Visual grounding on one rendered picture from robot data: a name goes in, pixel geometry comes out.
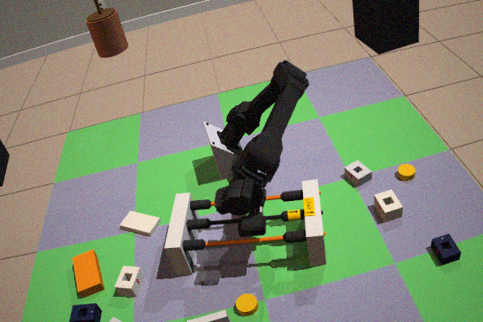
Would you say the yellow short cylinder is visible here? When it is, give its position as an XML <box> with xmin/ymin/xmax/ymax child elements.
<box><xmin>236</xmin><ymin>293</ymin><xmax>258</xmax><ymax>316</ymax></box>
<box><xmin>398</xmin><ymin>164</ymin><xmax>415</xmax><ymax>181</ymax></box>

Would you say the orange rectangular block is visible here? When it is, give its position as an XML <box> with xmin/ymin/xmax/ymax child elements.
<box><xmin>73</xmin><ymin>249</ymin><xmax>105</xmax><ymax>298</ymax></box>

